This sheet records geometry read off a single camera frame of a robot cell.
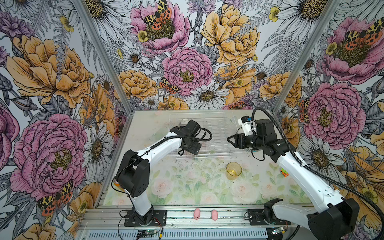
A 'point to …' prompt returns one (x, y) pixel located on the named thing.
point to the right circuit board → (276, 231)
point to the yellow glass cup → (233, 169)
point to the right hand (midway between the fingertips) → (232, 143)
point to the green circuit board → (147, 231)
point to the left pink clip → (196, 213)
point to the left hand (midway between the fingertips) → (188, 150)
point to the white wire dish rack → (221, 124)
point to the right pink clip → (214, 215)
